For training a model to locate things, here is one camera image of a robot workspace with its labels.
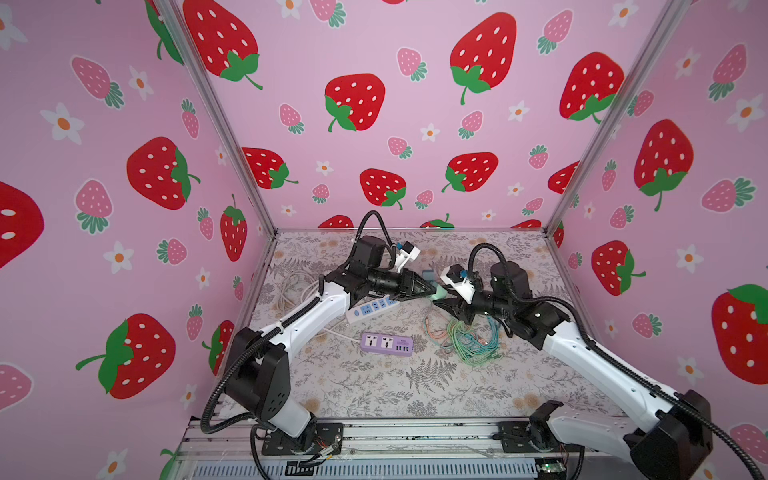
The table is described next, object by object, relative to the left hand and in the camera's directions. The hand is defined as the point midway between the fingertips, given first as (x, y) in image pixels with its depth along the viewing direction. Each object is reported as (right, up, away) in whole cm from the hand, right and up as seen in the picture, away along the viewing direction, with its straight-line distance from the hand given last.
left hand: (434, 293), depth 72 cm
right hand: (+1, -1, +1) cm, 1 cm away
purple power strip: (-12, -17, +15) cm, 26 cm away
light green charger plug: (+2, 0, 0) cm, 2 cm away
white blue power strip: (-18, -8, +23) cm, 30 cm away
